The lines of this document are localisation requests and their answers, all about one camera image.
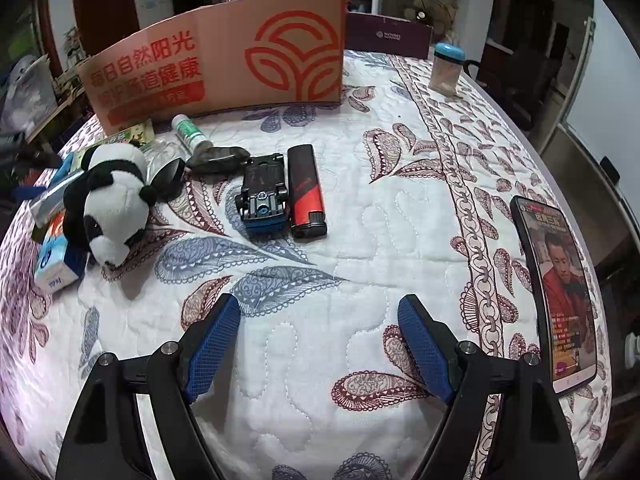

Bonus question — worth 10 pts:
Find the green white glue stick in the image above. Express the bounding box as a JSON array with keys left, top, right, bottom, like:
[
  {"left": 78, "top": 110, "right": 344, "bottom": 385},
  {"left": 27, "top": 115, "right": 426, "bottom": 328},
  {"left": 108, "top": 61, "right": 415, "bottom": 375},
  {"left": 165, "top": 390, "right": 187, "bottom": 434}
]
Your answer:
[{"left": 171, "top": 114, "right": 213, "bottom": 155}]

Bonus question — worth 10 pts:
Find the clear storage bin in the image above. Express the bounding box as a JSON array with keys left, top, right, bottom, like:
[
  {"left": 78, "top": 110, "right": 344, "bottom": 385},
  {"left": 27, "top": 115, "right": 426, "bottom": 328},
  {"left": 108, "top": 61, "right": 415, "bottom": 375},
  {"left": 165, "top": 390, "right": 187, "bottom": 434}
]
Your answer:
[{"left": 1, "top": 54, "right": 58, "bottom": 134}]

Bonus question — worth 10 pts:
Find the panda plush toy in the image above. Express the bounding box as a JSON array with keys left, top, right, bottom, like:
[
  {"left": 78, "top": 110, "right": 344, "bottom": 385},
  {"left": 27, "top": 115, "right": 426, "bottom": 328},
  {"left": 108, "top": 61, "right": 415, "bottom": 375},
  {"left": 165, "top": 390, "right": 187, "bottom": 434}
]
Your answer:
[{"left": 63, "top": 141, "right": 157, "bottom": 269}]

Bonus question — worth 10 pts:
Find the Vinda tissue pack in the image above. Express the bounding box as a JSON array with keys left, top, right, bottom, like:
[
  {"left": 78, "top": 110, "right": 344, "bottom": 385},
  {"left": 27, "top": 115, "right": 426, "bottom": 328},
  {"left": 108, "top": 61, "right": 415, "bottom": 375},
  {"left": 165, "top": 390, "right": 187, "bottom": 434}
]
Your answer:
[{"left": 34, "top": 211, "right": 87, "bottom": 294}]

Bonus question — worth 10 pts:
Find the green seaweed snack packet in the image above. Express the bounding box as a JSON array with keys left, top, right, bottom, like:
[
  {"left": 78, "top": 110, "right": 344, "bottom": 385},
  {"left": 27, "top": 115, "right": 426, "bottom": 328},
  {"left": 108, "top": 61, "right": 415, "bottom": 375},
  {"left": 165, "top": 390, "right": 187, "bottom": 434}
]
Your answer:
[{"left": 70, "top": 119, "right": 155, "bottom": 171}]

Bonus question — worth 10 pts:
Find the black computer mouse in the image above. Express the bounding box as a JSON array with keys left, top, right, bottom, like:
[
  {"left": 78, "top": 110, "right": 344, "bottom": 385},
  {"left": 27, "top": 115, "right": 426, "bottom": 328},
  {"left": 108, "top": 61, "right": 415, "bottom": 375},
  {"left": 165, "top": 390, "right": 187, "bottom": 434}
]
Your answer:
[{"left": 150, "top": 158, "right": 186, "bottom": 203}]

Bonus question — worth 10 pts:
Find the smartphone showing video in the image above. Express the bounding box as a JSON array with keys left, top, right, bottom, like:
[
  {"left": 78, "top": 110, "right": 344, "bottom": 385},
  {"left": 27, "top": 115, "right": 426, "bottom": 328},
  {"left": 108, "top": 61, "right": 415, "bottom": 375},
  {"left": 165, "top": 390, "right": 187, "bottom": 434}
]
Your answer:
[{"left": 510, "top": 195, "right": 598, "bottom": 396}]

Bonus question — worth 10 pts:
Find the red black lighter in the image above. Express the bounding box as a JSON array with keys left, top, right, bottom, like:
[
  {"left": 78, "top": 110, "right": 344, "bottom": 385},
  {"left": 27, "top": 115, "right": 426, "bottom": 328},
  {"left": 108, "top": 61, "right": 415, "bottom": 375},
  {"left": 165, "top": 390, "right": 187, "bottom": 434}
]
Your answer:
[{"left": 288, "top": 144, "right": 328, "bottom": 240}]

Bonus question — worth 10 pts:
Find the printed cardboard box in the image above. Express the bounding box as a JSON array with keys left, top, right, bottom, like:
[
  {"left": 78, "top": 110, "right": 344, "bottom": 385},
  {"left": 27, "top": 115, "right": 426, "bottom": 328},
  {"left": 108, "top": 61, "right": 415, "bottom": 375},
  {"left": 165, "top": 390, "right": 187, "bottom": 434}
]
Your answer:
[{"left": 78, "top": 0, "right": 346, "bottom": 134}]

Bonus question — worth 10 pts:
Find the blue lid toothpick jar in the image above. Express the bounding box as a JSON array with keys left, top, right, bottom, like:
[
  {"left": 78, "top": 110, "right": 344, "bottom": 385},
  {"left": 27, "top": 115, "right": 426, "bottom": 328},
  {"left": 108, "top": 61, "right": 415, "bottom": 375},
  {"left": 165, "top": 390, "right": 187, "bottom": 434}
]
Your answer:
[{"left": 428, "top": 42, "right": 466, "bottom": 96}]

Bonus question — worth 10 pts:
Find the dark purple box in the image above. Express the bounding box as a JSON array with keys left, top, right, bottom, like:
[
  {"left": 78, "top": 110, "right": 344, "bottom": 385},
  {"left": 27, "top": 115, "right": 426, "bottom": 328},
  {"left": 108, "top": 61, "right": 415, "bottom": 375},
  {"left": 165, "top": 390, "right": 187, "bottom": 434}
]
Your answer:
[{"left": 345, "top": 12, "right": 433, "bottom": 60}]

